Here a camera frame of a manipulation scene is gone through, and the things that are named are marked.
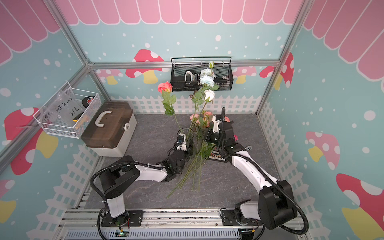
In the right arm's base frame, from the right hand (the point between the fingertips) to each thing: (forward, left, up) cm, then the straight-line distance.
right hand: (201, 130), depth 81 cm
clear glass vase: (+1, +7, -4) cm, 8 cm away
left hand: (-1, +7, -9) cm, 11 cm away
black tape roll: (+12, +62, +12) cm, 64 cm away
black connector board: (-4, -10, -22) cm, 24 cm away
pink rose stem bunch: (+1, -2, -18) cm, 18 cm away
